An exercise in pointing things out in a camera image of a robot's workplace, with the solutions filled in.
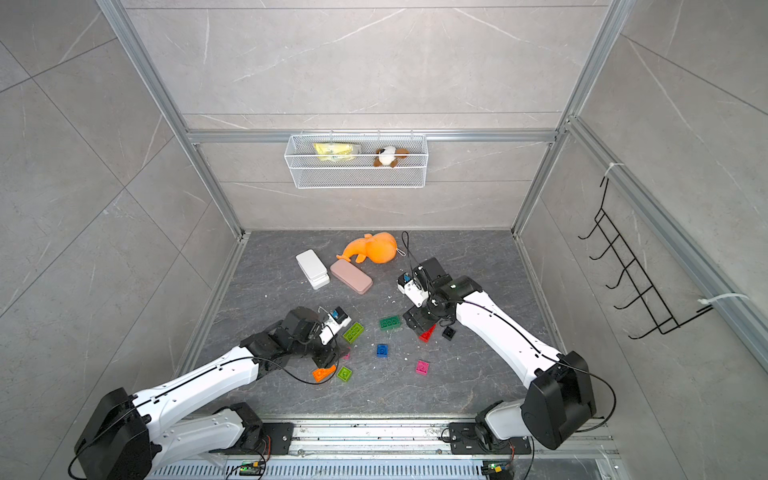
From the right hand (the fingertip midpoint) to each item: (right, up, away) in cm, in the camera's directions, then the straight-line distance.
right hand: (422, 313), depth 82 cm
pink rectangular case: (-23, +9, +22) cm, 33 cm away
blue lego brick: (-11, -12, +6) cm, 18 cm away
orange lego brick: (-29, -18, +2) cm, 34 cm away
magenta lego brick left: (-22, -13, +1) cm, 25 cm away
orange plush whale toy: (-14, +19, +25) cm, 34 cm away
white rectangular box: (-36, +11, +20) cm, 43 cm away
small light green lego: (-22, -18, +2) cm, 29 cm away
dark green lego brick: (-9, -5, +11) cm, 15 cm away
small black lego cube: (+9, -8, +9) cm, 15 cm away
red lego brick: (+2, -9, +9) cm, 12 cm away
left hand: (-22, -7, 0) cm, 23 cm away
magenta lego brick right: (0, -16, +2) cm, 16 cm away
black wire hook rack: (+46, +3, -23) cm, 52 cm away
